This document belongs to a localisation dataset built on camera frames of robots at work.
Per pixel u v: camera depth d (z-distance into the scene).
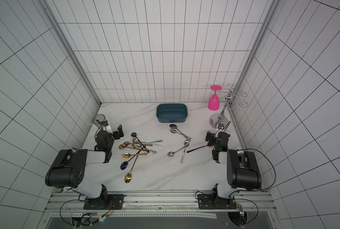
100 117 0.97
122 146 0.95
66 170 0.46
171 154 0.89
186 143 0.95
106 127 0.79
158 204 0.73
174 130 1.01
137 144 0.93
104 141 0.71
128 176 0.82
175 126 1.04
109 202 0.71
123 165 0.86
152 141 0.95
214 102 0.96
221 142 0.71
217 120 1.20
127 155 0.88
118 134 0.85
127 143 0.95
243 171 0.46
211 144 0.91
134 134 1.00
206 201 0.73
